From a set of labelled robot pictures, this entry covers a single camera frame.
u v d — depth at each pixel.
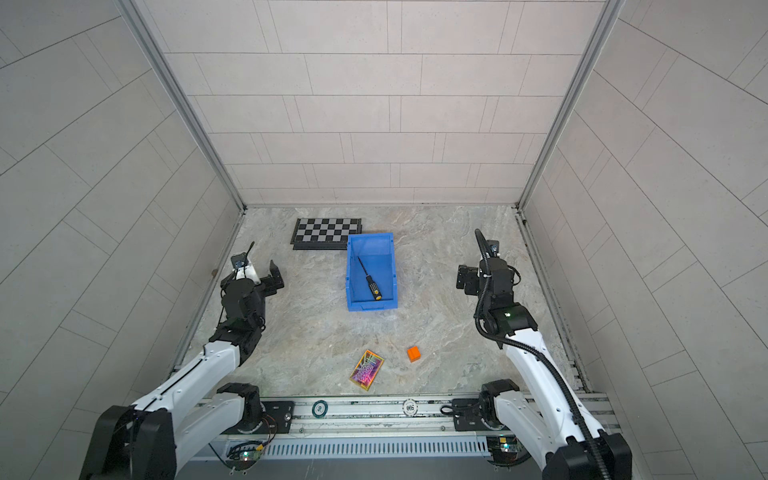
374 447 0.68
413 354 0.79
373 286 0.92
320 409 0.72
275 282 0.75
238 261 0.67
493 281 0.57
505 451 0.68
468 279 0.70
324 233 1.04
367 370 0.77
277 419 0.70
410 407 0.72
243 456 0.65
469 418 0.71
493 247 0.66
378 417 0.72
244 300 0.60
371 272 0.98
